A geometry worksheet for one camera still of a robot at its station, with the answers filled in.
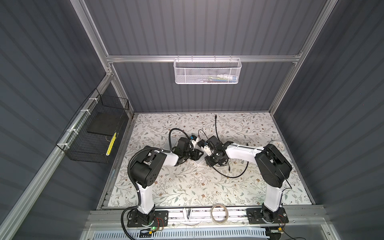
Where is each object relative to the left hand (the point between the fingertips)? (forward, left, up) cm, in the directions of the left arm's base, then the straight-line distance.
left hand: (202, 154), depth 96 cm
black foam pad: (+7, +52, +26) cm, 59 cm away
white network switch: (-5, +1, +2) cm, 5 cm away
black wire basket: (-2, +55, +27) cm, 61 cm away
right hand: (-5, -4, -1) cm, 7 cm away
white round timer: (+3, -52, +2) cm, 52 cm away
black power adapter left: (+9, -1, -1) cm, 9 cm away
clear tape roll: (-35, -10, -1) cm, 37 cm away
